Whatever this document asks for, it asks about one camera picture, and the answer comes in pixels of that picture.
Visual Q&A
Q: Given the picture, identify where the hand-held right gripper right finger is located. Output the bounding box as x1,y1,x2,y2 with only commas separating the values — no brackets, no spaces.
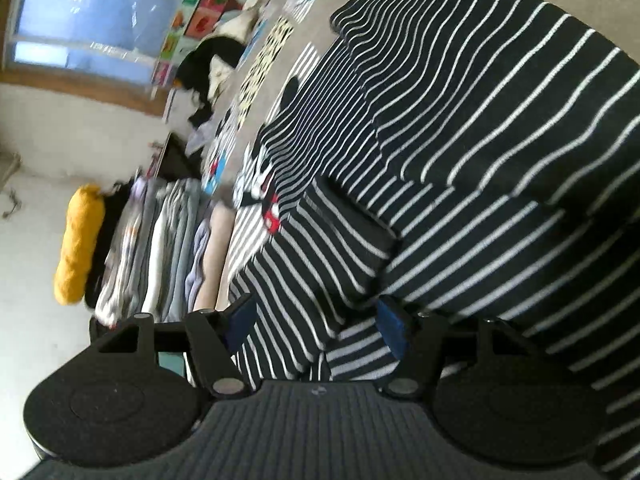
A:
375,297,543,399

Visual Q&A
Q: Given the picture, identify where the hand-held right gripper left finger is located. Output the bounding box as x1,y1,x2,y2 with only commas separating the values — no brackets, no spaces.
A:
92,292,258,397

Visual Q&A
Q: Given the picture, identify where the black white striped shirt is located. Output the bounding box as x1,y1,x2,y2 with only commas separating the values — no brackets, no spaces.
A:
227,0,640,480

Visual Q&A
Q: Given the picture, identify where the stack of grey folded clothes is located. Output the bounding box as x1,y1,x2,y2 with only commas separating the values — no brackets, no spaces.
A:
54,177,238,326

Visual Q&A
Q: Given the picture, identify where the dark side table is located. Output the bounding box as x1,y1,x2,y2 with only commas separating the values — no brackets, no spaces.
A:
150,132,201,181

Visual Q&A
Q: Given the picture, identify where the black garment pile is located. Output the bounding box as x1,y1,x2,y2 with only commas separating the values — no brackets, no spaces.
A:
175,35,246,126

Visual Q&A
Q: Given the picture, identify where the window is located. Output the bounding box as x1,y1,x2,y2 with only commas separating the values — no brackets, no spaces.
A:
0,0,211,116

